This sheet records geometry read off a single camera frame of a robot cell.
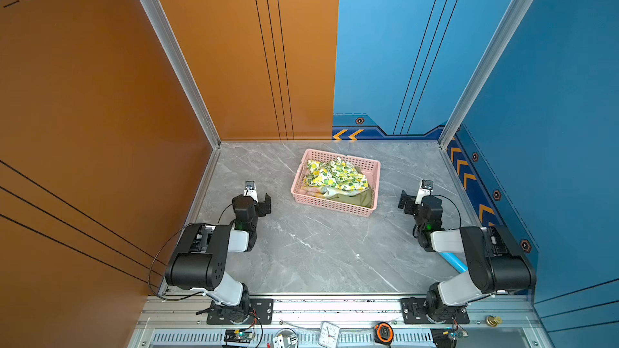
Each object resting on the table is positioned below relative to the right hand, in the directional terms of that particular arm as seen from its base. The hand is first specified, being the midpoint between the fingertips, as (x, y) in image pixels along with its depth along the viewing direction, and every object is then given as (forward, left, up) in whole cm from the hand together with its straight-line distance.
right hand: (416, 192), depth 94 cm
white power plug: (-47, +47, +1) cm, 66 cm away
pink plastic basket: (+14, +16, -3) cm, 21 cm away
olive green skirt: (-1, +22, -3) cm, 22 cm away
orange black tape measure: (-45, +20, -3) cm, 49 cm away
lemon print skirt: (+11, +30, 0) cm, 32 cm away
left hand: (0, +64, +1) cm, 64 cm away
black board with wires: (-46, +1, -9) cm, 46 cm away
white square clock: (-45, +35, -4) cm, 58 cm away
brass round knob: (-42, -13, -4) cm, 44 cm away
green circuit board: (-46, +62, -7) cm, 77 cm away
